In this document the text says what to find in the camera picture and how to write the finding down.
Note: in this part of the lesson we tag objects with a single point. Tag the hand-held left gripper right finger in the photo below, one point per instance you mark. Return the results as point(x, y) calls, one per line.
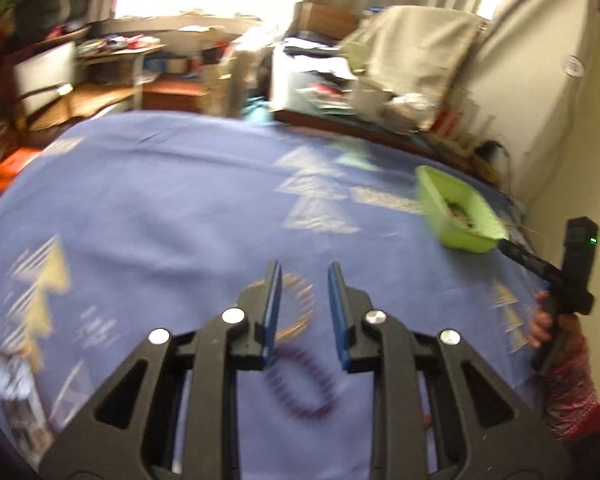
point(337, 310)

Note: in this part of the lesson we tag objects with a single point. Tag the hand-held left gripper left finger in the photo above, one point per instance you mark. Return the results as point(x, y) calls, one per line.
point(272, 310)

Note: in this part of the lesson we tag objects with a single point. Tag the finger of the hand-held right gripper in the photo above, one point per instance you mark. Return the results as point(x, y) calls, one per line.
point(527, 259)

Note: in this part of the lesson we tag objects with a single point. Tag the green plastic basin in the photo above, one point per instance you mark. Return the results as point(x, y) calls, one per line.
point(432, 210)

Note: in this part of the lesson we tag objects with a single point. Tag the person's right forearm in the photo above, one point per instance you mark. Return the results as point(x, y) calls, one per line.
point(577, 395)

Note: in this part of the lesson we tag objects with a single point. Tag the person's right hand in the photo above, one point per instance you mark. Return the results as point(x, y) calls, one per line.
point(540, 322)

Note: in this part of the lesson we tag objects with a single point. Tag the black power adapter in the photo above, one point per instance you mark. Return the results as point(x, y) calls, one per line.
point(490, 152)

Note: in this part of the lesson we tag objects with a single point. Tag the blue printed tablecloth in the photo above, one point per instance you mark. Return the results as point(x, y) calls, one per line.
point(180, 210)

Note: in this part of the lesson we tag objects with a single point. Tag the dark wooden desk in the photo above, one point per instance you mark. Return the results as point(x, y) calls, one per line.
point(330, 124)

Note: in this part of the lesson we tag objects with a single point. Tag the clear plastic bag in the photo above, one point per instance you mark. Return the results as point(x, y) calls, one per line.
point(410, 110)

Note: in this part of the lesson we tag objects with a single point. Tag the white cloth cover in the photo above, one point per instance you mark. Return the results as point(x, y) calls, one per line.
point(420, 45)

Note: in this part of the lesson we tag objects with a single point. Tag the cardboard box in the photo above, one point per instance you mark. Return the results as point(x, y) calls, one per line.
point(325, 19)

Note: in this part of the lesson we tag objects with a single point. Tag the orange cloth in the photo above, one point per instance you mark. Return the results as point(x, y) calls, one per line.
point(12, 170)

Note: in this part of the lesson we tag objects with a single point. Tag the small cluttered wooden table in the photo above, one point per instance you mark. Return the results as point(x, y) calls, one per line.
point(120, 52)

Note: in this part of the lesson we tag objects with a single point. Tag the round white wall sticker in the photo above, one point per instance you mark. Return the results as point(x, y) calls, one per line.
point(575, 65)

